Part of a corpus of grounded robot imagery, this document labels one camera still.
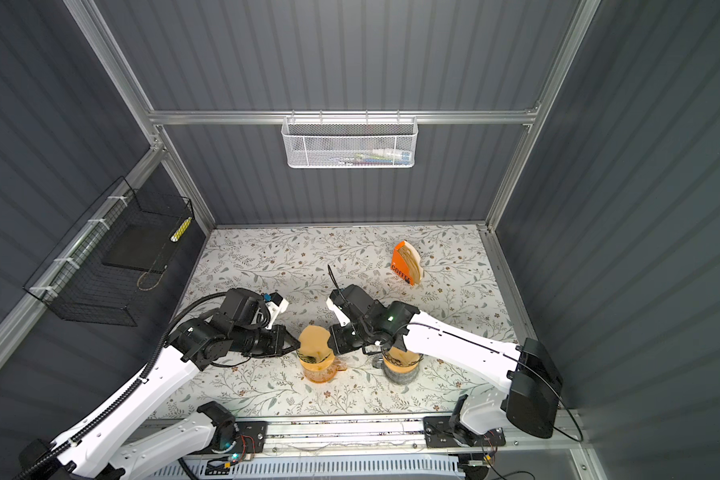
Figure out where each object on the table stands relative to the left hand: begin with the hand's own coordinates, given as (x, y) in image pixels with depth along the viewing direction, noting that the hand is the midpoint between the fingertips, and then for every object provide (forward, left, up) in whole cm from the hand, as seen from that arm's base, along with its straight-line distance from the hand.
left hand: (300, 346), depth 72 cm
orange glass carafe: (-2, -5, -17) cm, 18 cm away
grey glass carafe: (-5, -24, -13) cm, 28 cm away
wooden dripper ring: (-5, -24, -5) cm, 25 cm away
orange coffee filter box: (+31, -32, -8) cm, 45 cm away
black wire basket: (+18, +47, +12) cm, 51 cm away
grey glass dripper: (-4, -29, 0) cm, 29 cm away
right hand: (-1, -7, -1) cm, 7 cm away
